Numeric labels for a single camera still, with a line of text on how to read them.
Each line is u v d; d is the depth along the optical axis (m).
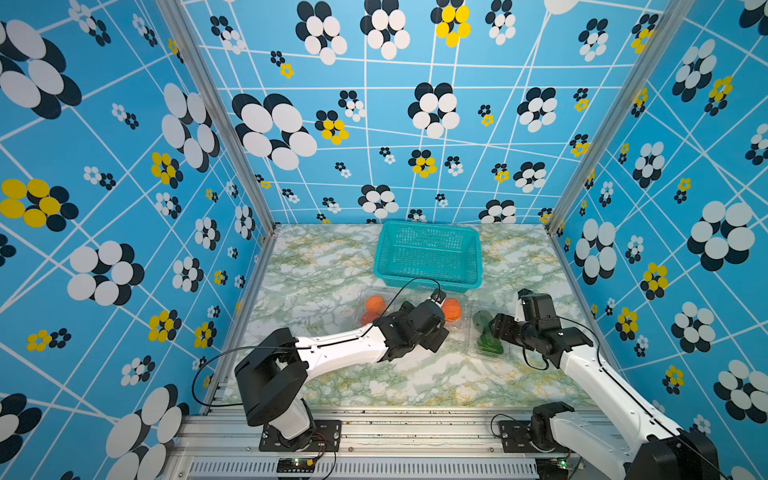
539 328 0.63
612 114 0.87
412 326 0.62
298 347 0.46
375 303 1.02
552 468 0.71
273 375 0.43
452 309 0.90
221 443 0.74
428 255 1.12
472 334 0.90
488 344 0.86
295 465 0.72
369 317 0.89
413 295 1.00
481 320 0.94
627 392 0.46
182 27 0.71
